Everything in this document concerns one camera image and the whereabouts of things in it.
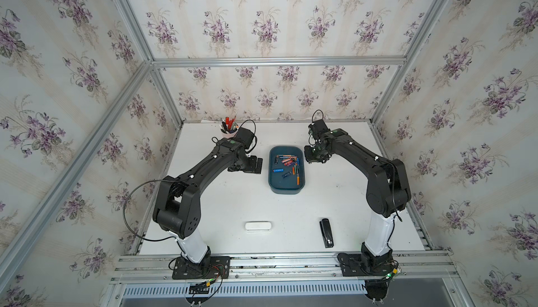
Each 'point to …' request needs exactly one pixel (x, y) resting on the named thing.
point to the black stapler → (326, 233)
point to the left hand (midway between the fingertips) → (252, 169)
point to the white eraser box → (258, 226)
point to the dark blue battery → (287, 174)
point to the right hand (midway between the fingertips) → (310, 157)
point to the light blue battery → (279, 170)
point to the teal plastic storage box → (286, 169)
